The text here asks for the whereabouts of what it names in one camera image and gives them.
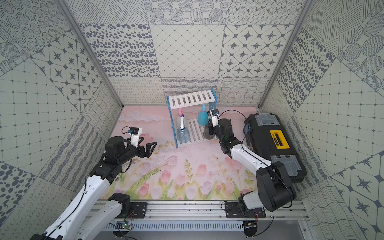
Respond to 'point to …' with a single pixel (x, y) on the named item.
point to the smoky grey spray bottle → (206, 133)
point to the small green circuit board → (123, 225)
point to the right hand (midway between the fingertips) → (211, 120)
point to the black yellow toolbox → (266, 136)
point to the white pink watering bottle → (178, 120)
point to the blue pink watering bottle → (203, 116)
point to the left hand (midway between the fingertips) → (146, 137)
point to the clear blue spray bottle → (183, 134)
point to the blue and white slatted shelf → (196, 130)
